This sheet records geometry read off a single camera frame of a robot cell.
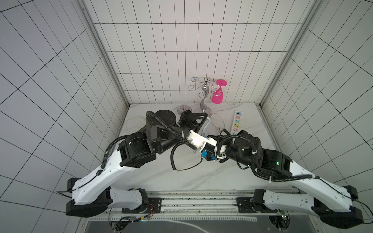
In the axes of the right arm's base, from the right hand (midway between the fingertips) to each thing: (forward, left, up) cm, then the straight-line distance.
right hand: (208, 134), depth 62 cm
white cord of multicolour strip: (+26, -12, -32) cm, 43 cm away
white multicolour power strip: (+33, -26, -33) cm, 54 cm away
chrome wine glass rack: (+39, 0, -5) cm, 39 cm away
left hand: (0, +5, +15) cm, 15 cm away
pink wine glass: (+43, -9, -16) cm, 47 cm away
